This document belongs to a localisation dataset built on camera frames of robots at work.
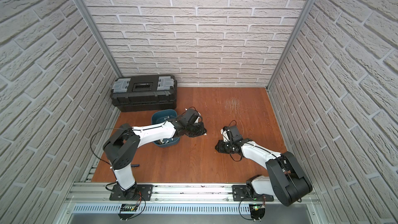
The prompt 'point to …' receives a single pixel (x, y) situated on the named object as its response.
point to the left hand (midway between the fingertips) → (210, 129)
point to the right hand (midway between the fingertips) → (219, 147)
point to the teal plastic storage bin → (158, 116)
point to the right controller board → (257, 210)
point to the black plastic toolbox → (144, 93)
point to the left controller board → (127, 207)
